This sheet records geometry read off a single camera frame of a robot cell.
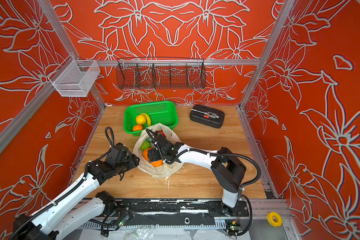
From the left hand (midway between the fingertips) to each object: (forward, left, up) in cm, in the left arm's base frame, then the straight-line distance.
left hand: (137, 160), depth 80 cm
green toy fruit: (+12, -2, -4) cm, 13 cm away
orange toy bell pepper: (+6, -2, -4) cm, 8 cm away
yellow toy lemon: (+32, +6, -4) cm, 33 cm away
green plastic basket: (+38, +14, -3) cm, 41 cm away
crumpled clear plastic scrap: (-31, -9, -10) cm, 34 cm away
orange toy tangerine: (+2, -10, -6) cm, 12 cm away
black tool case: (+38, -39, -2) cm, 54 cm away
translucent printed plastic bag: (-6, -15, 0) cm, 16 cm away
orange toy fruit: (+24, +6, -3) cm, 25 cm away
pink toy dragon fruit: (+16, -12, +5) cm, 20 cm away
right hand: (+5, -6, -1) cm, 8 cm away
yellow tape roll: (-21, -68, -9) cm, 72 cm away
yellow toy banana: (+36, +2, -7) cm, 36 cm away
